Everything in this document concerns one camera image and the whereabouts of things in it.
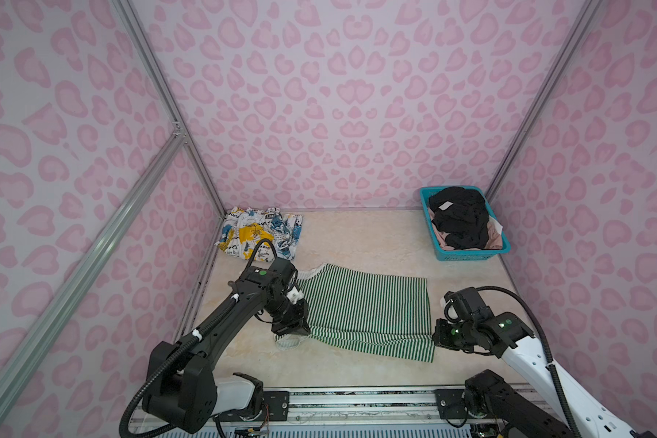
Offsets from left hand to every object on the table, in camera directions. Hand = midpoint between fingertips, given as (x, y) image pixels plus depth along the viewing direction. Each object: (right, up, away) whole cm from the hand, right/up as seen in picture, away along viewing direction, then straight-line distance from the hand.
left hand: (315, 329), depth 74 cm
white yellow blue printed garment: (-32, +29, +36) cm, 56 cm away
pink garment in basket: (+62, +24, +23) cm, 71 cm away
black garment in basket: (+53, +34, +27) cm, 68 cm away
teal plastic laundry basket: (+44, +18, +24) cm, 53 cm away
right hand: (+32, -2, +2) cm, 33 cm away
